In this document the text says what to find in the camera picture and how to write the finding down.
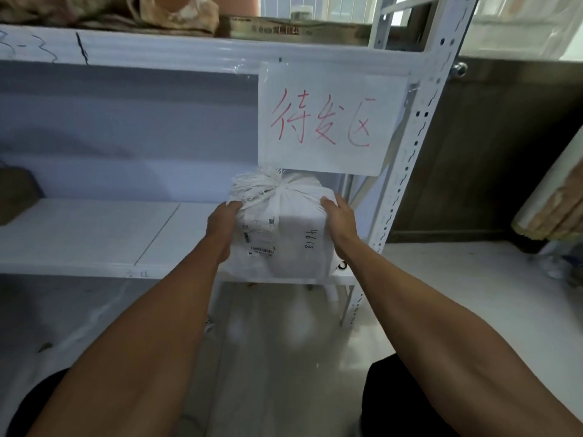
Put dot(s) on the person's left hand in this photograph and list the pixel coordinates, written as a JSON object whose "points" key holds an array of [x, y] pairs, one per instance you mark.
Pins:
{"points": [[223, 227]]}

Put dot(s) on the person's right hand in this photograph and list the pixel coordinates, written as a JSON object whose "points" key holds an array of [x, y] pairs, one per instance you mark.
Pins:
{"points": [[341, 222]]}

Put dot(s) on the white woven sack parcel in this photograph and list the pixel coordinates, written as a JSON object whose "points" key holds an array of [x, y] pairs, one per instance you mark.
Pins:
{"points": [[282, 241]]}

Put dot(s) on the person's left forearm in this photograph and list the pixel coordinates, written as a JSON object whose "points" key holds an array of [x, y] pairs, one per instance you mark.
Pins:
{"points": [[136, 350]]}

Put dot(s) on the person's right forearm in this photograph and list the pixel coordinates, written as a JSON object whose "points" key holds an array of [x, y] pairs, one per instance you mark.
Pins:
{"points": [[455, 345]]}

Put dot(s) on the white perforated shelf upright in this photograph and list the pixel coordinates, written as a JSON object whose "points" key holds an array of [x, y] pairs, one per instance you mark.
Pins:
{"points": [[419, 131]]}

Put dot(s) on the person's right leg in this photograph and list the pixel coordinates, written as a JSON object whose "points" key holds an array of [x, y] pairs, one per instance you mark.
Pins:
{"points": [[401, 400]]}

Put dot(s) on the person's leg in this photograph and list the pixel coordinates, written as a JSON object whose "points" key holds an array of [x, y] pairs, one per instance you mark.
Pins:
{"points": [[401, 400], [36, 405]]}

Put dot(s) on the person's left leg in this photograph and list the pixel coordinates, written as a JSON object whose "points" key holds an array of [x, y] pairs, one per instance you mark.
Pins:
{"points": [[36, 405]]}

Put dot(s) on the white paper sign red writing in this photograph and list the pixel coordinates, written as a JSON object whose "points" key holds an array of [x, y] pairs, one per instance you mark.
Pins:
{"points": [[328, 118]]}

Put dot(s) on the silver door knob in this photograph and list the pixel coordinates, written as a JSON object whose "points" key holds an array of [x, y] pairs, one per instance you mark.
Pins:
{"points": [[460, 69]]}

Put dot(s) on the flat brown cardboard box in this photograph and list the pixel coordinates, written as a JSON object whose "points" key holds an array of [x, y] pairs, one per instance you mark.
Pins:
{"points": [[296, 30]]}

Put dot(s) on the small glass jar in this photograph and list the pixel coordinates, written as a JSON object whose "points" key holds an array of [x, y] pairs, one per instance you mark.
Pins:
{"points": [[301, 12]]}

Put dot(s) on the light wooden boards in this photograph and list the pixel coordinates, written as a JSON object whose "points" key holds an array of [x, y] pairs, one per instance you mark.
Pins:
{"points": [[555, 200]]}

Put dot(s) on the crumpled clear plastic bottle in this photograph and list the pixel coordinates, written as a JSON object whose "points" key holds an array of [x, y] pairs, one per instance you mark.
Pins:
{"points": [[555, 266]]}

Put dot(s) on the camouflage cloth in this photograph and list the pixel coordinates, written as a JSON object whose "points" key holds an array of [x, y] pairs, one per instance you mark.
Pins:
{"points": [[114, 13]]}

